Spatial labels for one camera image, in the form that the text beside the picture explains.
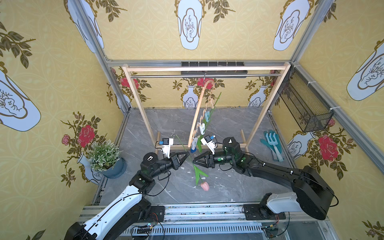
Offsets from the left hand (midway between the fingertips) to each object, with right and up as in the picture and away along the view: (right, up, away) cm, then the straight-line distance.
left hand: (190, 155), depth 72 cm
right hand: (+2, -5, 0) cm, 5 cm away
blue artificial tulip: (+4, +6, -5) cm, 9 cm away
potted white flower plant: (-44, -2, +4) cm, 44 cm away
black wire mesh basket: (+67, +26, +14) cm, 73 cm away
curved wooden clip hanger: (+12, +25, +9) cm, 29 cm away
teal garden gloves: (+61, +3, +34) cm, 70 cm away
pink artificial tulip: (+7, -15, +1) cm, 17 cm away
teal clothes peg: (+8, +19, +3) cm, 21 cm away
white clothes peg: (+5, +13, -2) cm, 14 cm away
